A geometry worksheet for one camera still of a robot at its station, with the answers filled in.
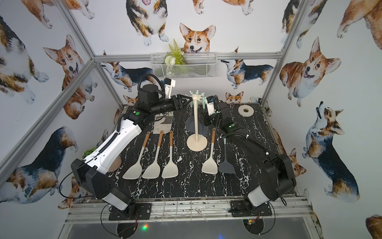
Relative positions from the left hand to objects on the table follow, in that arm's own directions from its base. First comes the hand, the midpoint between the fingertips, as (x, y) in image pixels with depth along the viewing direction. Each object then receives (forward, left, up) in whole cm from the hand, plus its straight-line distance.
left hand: (192, 98), depth 68 cm
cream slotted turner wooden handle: (-17, -9, -41) cm, 45 cm away
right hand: (+4, -5, -14) cm, 15 cm away
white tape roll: (+23, -37, -39) cm, 58 cm away
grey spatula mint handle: (-18, -18, -40) cm, 47 cm away
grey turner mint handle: (+3, -5, -4) cm, 7 cm away
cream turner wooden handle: (-19, +14, -39) cm, 46 cm away
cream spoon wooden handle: (-21, +33, -38) cm, 55 cm away
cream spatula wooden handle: (-20, +23, -38) cm, 49 cm away
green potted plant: (-14, +54, -24) cm, 61 cm away
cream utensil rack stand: (-1, -1, -39) cm, 39 cm away
